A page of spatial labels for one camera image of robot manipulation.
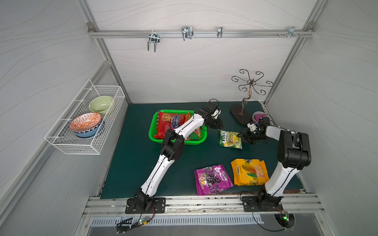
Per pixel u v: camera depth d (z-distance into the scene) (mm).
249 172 796
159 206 735
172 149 644
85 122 636
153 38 783
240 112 1111
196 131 972
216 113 868
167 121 957
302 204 755
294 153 514
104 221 701
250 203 735
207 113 778
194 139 903
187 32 761
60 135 566
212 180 767
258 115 1052
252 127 940
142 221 684
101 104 733
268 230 652
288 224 708
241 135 932
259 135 843
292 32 765
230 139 957
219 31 739
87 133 565
